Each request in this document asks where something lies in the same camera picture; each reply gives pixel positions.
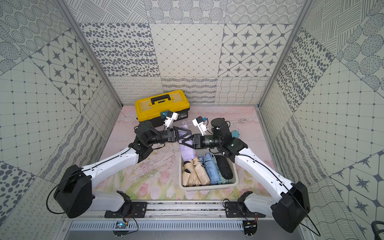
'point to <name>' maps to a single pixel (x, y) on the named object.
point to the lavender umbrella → (187, 151)
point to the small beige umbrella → (200, 172)
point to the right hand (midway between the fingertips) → (185, 143)
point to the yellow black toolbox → (149, 109)
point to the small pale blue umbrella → (211, 168)
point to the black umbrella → (224, 167)
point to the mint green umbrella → (223, 181)
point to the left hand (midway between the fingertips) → (190, 131)
